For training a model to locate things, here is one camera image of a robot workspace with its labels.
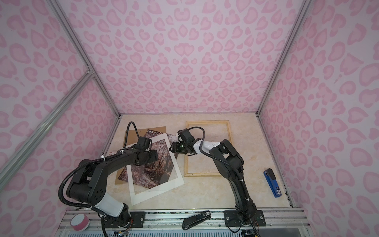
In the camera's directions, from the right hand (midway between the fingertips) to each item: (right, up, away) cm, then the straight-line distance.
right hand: (173, 148), depth 96 cm
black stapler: (+13, -30, -27) cm, 42 cm away
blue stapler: (+58, -17, -12) cm, 61 cm away
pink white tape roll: (-39, -30, -28) cm, 56 cm away
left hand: (-12, -4, -1) cm, 13 cm away
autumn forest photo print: (-14, -15, -7) cm, 22 cm away
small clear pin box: (-40, -4, -1) cm, 40 cm away
